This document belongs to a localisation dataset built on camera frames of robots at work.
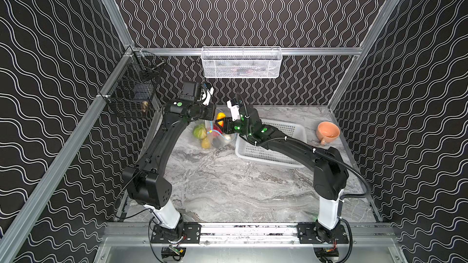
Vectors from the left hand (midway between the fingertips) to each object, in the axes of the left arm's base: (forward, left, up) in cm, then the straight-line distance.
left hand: (218, 110), depth 79 cm
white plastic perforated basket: (-3, -14, -28) cm, 31 cm away
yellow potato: (-1, +9, -24) cm, 25 cm away
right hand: (-2, 0, -6) cm, 6 cm away
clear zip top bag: (+7, +9, -26) cm, 28 cm away
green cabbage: (+4, +12, -20) cm, 24 cm away
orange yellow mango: (-3, -1, -1) cm, 3 cm away
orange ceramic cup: (+13, -60, -29) cm, 68 cm away
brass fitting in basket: (+1, +33, +2) cm, 33 cm away
